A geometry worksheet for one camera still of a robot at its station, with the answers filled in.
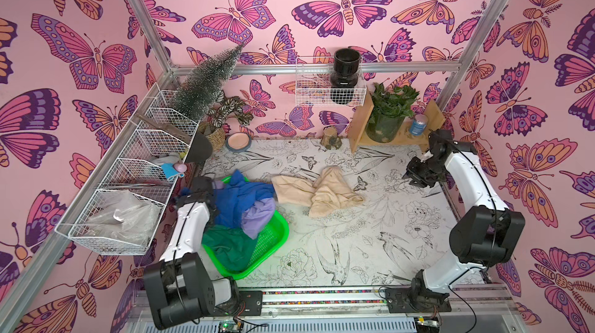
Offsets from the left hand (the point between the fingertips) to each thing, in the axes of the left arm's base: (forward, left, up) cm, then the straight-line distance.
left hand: (206, 217), depth 84 cm
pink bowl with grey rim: (+45, -2, -6) cm, 45 cm away
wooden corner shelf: (+52, -62, +4) cm, 81 cm away
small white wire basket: (+50, -39, +24) cm, 68 cm away
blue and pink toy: (+4, +3, +24) cm, 24 cm away
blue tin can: (+44, -88, +6) cm, 99 cm away
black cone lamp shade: (+42, +17, -9) cm, 46 cm away
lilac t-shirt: (0, -18, +1) cm, 18 cm away
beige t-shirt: (+9, -45, +2) cm, 46 cm away
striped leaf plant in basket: (+43, -1, +16) cm, 46 cm away
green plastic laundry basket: (-6, -23, -9) cm, 25 cm away
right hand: (+13, -72, +8) cm, 74 cm away
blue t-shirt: (+5, -9, +6) cm, 12 cm away
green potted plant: (+40, -71, +19) cm, 84 cm away
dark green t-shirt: (-12, -11, +1) cm, 16 cm away
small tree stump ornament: (+43, -48, -2) cm, 65 cm away
